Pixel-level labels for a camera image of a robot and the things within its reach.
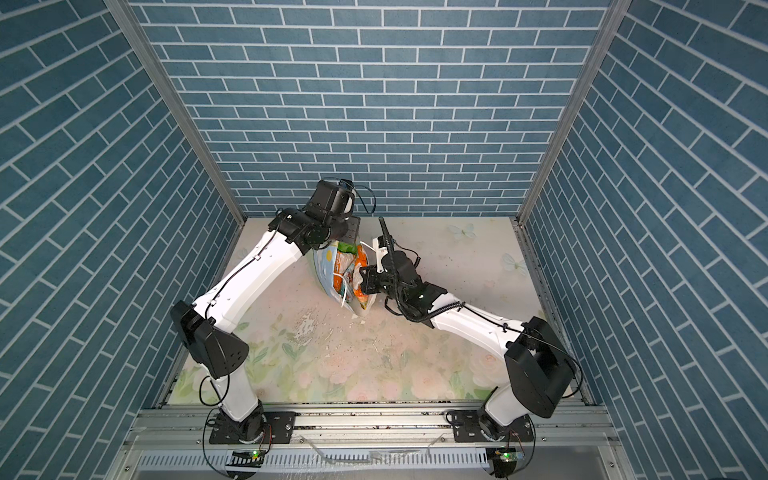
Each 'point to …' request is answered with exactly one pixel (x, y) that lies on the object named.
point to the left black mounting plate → (278, 429)
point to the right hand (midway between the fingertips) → (355, 267)
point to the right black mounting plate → (467, 429)
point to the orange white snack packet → (347, 274)
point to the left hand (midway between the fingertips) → (353, 223)
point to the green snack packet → (347, 247)
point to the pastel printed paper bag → (324, 262)
